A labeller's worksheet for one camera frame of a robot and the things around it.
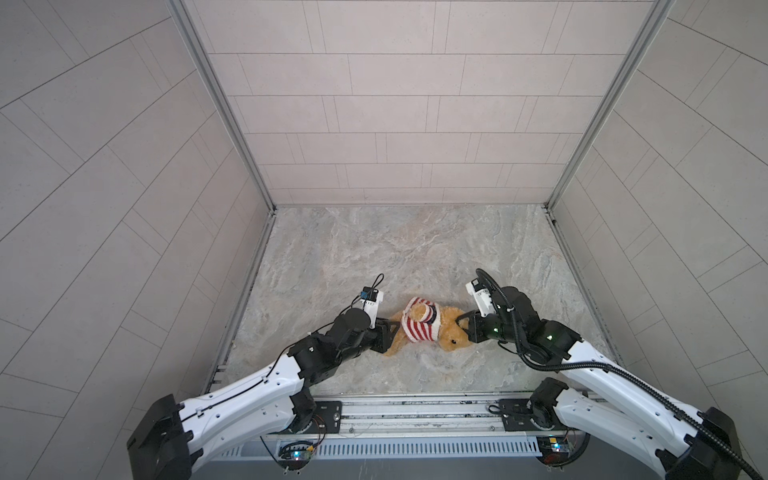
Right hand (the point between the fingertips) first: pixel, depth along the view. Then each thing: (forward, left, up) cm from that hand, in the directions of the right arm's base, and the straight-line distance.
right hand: (454, 325), depth 75 cm
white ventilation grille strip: (-23, +17, -11) cm, 31 cm away
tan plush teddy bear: (-3, +1, 0) cm, 3 cm away
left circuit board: (-23, +39, -9) cm, 46 cm away
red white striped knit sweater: (-1, +7, 0) cm, 7 cm away
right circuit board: (-26, -20, -13) cm, 35 cm away
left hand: (+1, +13, 0) cm, 13 cm away
